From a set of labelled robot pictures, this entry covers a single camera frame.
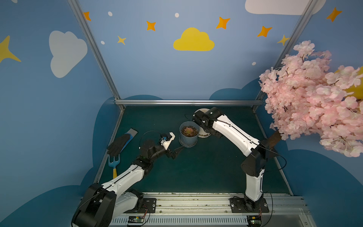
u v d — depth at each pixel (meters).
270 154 0.46
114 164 0.88
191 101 1.84
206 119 0.58
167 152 0.70
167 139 0.66
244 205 0.69
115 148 0.93
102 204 0.41
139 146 0.62
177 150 0.71
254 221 0.72
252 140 0.50
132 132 1.05
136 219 0.72
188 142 0.95
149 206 0.75
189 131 0.96
